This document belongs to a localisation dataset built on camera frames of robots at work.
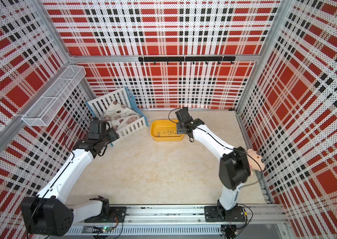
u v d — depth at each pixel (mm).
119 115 1149
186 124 639
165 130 1077
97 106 1041
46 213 385
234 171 460
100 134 614
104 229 690
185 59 884
